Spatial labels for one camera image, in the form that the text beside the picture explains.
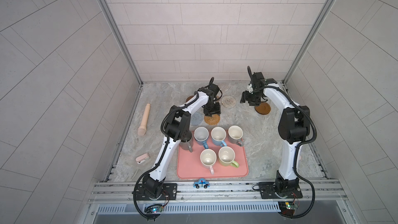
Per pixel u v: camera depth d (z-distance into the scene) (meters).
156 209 0.65
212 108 0.87
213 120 0.96
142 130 0.88
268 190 0.71
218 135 0.87
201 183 0.72
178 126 0.61
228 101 1.05
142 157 0.78
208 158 0.80
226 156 0.81
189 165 0.79
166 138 0.61
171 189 0.71
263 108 1.01
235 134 0.85
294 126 0.53
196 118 0.96
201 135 0.85
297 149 0.56
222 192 0.72
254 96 0.81
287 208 0.68
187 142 0.77
